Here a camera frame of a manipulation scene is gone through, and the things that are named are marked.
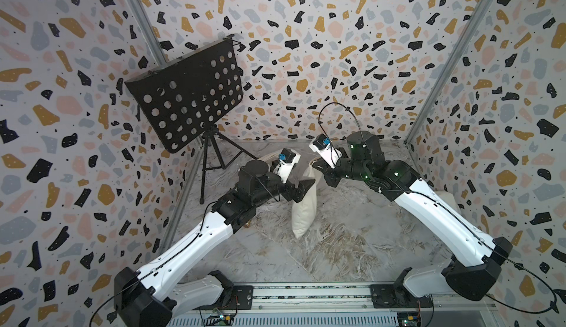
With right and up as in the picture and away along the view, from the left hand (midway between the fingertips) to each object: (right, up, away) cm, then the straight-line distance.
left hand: (305, 171), depth 68 cm
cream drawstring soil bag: (0, -15, +11) cm, 18 cm away
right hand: (+3, +3, 0) cm, 4 cm away
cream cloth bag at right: (+56, -11, +18) cm, 60 cm away
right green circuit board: (+35, -48, +4) cm, 60 cm away
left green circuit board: (-28, -48, +4) cm, 56 cm away
